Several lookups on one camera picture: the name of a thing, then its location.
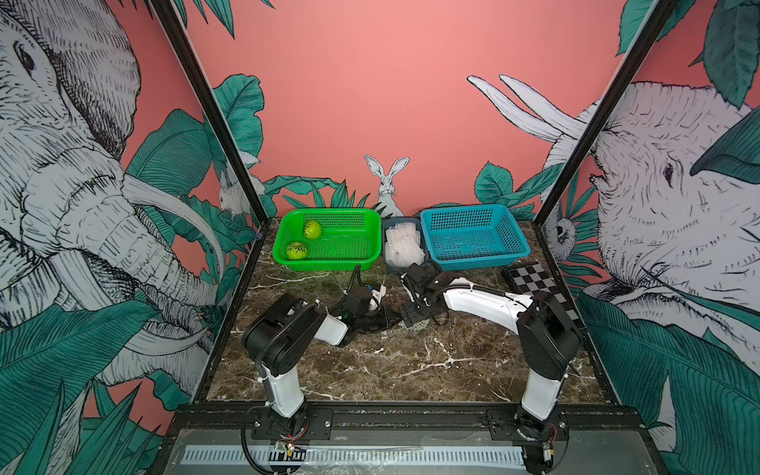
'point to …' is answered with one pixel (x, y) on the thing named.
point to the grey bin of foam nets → (403, 242)
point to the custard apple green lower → (296, 250)
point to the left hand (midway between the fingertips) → (406, 315)
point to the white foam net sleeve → (417, 326)
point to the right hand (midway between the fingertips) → (411, 309)
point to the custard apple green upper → (312, 230)
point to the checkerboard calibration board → (525, 279)
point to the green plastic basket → (350, 238)
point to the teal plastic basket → (473, 237)
